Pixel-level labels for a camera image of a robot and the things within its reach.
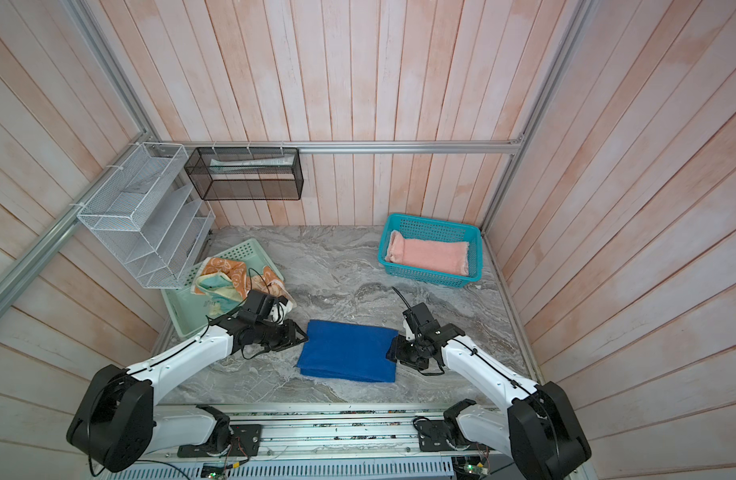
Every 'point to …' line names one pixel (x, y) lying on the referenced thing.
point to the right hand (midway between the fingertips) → (393, 355)
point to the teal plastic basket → (426, 228)
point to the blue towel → (348, 352)
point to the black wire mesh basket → (246, 173)
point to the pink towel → (446, 257)
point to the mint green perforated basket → (186, 312)
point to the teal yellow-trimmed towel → (223, 296)
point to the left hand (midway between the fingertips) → (304, 345)
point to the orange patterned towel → (266, 281)
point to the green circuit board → (470, 468)
